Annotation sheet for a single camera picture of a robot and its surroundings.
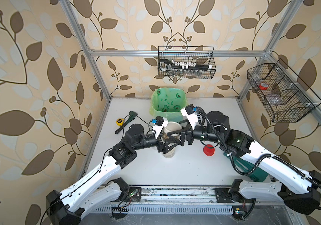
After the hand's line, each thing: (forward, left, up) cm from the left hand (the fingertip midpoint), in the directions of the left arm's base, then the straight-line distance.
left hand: (174, 134), depth 62 cm
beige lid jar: (+2, +1, -27) cm, 27 cm away
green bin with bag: (+37, +3, -19) cm, 41 cm away
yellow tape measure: (+29, +38, -31) cm, 57 cm away
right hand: (+1, +1, +3) cm, 3 cm away
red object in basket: (+32, -53, +2) cm, 62 cm away
